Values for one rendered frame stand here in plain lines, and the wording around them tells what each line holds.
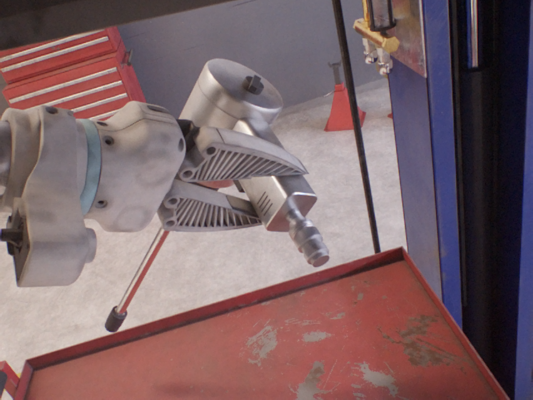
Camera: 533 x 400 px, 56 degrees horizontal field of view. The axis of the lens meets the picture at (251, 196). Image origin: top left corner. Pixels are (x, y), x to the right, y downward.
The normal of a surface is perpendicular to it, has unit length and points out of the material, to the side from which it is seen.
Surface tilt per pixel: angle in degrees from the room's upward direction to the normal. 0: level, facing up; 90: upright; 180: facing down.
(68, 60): 90
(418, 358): 0
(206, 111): 70
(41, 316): 0
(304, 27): 90
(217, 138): 40
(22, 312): 0
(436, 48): 90
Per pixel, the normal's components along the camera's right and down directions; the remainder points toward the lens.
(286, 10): 0.14, 0.50
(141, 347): -0.25, -0.82
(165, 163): 0.50, 0.61
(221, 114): -0.25, 0.46
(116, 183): 0.66, 0.32
